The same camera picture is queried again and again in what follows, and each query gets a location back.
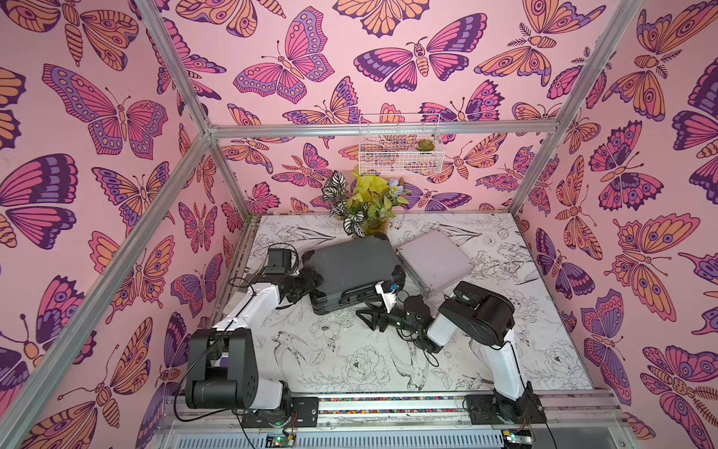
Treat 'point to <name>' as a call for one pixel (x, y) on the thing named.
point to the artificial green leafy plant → (369, 198)
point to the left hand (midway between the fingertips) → (318, 279)
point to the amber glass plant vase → (376, 224)
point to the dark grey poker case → (351, 270)
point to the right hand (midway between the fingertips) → (363, 306)
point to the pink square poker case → (434, 260)
